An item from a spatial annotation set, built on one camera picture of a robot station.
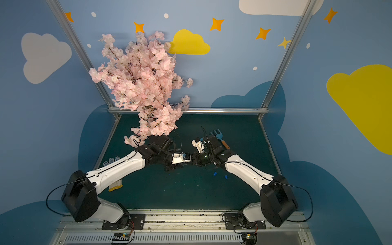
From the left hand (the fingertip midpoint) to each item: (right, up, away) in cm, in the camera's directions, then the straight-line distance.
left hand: (182, 160), depth 82 cm
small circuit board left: (-29, -37, -9) cm, 48 cm away
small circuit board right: (+34, -37, -9) cm, 51 cm away
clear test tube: (+3, +5, -14) cm, 15 cm away
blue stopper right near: (+26, -12, +8) cm, 30 cm away
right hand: (+4, 0, -4) cm, 5 cm away
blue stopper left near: (+19, -10, +8) cm, 23 cm away
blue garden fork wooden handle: (+25, +12, +29) cm, 40 cm away
